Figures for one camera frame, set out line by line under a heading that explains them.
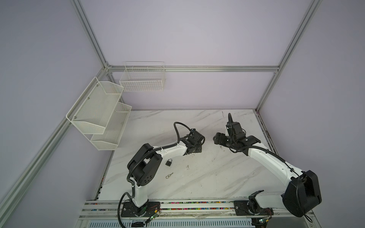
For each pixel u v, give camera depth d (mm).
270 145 1035
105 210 749
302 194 400
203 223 703
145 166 486
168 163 904
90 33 759
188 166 888
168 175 856
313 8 686
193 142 713
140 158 511
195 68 928
